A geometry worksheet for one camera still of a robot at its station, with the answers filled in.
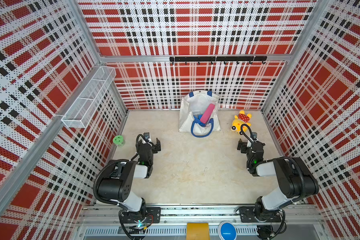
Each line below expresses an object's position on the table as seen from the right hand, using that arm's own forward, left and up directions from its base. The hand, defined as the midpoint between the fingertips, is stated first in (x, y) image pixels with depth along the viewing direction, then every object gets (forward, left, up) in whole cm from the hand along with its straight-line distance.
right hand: (249, 139), depth 94 cm
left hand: (0, +63, +2) cm, 63 cm away
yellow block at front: (-47, +35, -7) cm, 59 cm away
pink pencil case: (+22, +25, +1) cm, 34 cm away
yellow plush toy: (+19, -1, -2) cm, 19 cm away
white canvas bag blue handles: (+27, +36, +2) cm, 45 cm away
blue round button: (-48, +21, -4) cm, 52 cm away
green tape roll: (+2, +87, -2) cm, 87 cm away
